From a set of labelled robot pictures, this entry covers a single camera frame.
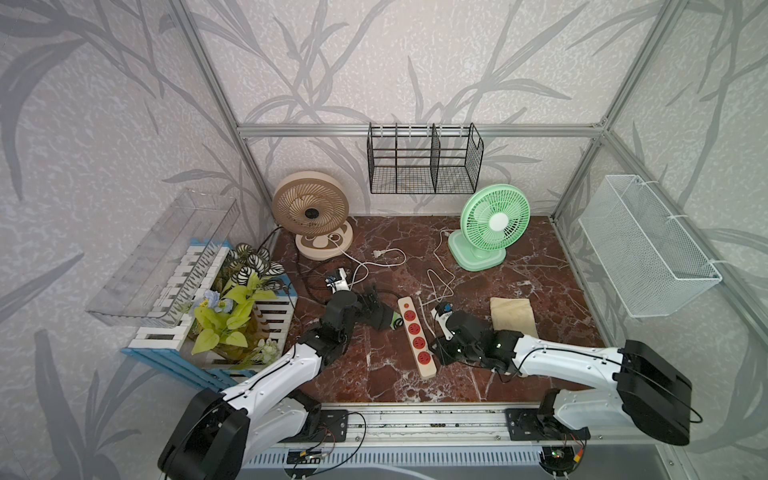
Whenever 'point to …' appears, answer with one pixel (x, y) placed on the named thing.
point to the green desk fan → (495, 218)
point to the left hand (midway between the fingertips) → (365, 288)
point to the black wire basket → (423, 158)
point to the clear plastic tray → (165, 266)
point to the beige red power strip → (416, 338)
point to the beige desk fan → (315, 206)
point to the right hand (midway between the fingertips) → (428, 345)
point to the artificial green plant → (228, 320)
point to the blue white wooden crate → (167, 348)
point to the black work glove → (370, 310)
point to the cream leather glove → (513, 314)
